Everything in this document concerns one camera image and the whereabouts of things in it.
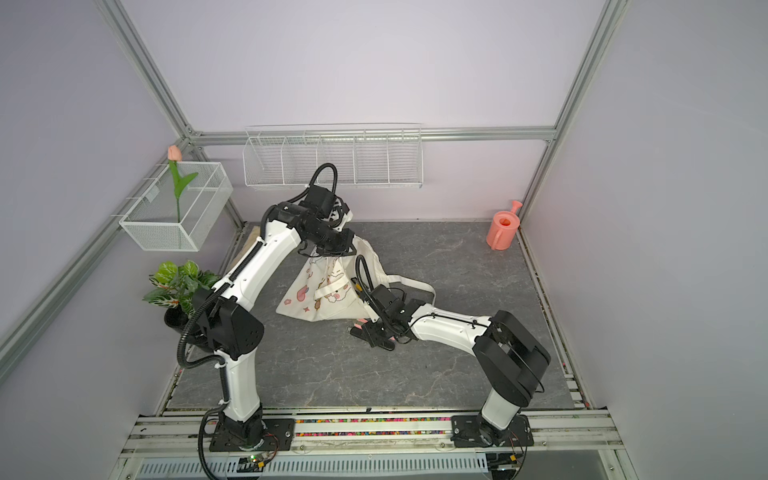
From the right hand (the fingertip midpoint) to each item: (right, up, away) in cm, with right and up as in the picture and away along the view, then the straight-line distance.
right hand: (370, 329), depth 87 cm
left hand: (-3, +23, -4) cm, 23 cm away
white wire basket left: (-57, +31, -8) cm, 66 cm away
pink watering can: (+46, +31, +18) cm, 58 cm away
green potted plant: (-48, +14, -13) cm, 52 cm away
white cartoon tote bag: (-10, +13, -5) cm, 17 cm away
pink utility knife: (-3, +1, +5) cm, 6 cm away
